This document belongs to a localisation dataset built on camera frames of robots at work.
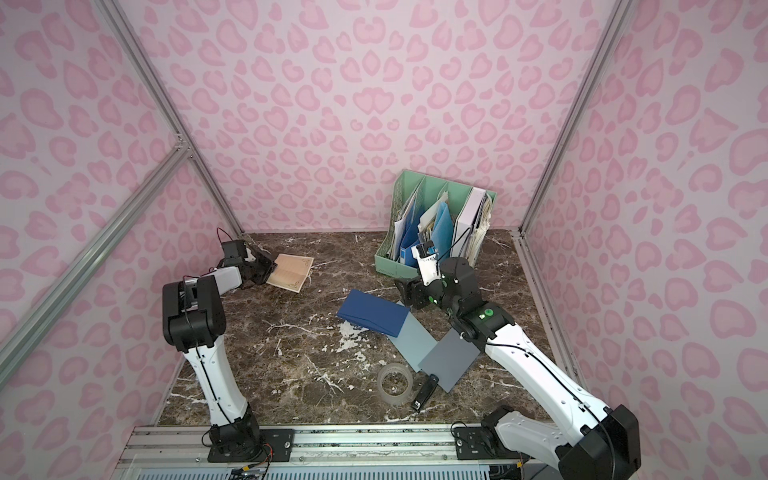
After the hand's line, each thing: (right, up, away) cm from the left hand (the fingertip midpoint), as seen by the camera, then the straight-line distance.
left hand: (277, 255), depth 106 cm
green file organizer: (+53, +10, -15) cm, 56 cm away
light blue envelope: (+47, -26, -15) cm, 56 cm away
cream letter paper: (+5, -5, -1) cm, 8 cm away
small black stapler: (+50, -36, -26) cm, 67 cm away
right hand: (+44, -5, -32) cm, 55 cm away
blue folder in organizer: (+56, +6, -16) cm, 59 cm away
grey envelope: (+57, -30, -20) cm, 68 cm away
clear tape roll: (+41, -38, -26) cm, 62 cm away
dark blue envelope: (+35, -19, -8) cm, 41 cm away
